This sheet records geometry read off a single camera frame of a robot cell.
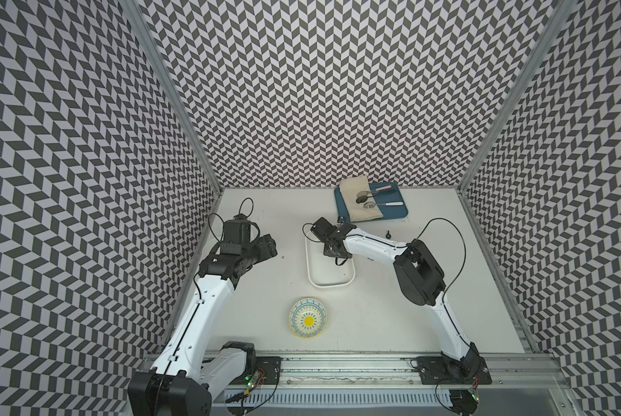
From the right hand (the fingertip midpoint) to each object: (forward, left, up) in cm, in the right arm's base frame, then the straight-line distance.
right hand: (337, 251), depth 98 cm
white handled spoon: (+23, -15, +1) cm, 27 cm away
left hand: (-8, +23, +17) cm, 30 cm away
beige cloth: (+33, -7, +3) cm, 34 cm away
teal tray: (+28, -23, +1) cm, 37 cm away
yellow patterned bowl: (-24, +11, 0) cm, 27 cm away
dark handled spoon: (+25, -12, +1) cm, 28 cm away
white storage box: (-8, +6, 0) cm, 10 cm away
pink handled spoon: (+29, -14, +1) cm, 32 cm away
